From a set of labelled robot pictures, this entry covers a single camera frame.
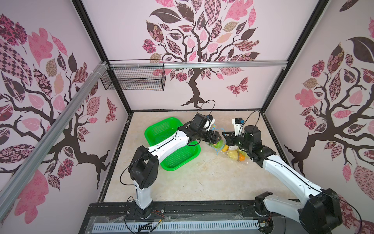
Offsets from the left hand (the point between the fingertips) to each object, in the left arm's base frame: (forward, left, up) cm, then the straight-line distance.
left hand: (215, 138), depth 83 cm
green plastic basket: (+15, +37, -12) cm, 42 cm away
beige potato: (-4, -12, -11) cm, 17 cm away
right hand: (+1, -4, +6) cm, 7 cm away
